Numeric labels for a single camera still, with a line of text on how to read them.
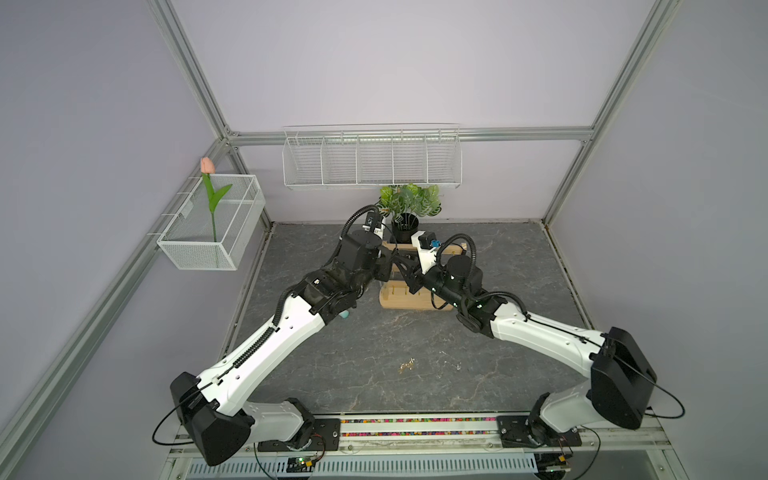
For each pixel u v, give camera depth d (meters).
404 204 0.94
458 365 0.85
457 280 0.58
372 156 0.99
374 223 0.57
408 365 0.85
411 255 0.65
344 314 0.92
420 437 0.75
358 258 0.49
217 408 0.38
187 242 0.68
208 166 0.79
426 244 0.62
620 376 0.42
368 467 1.57
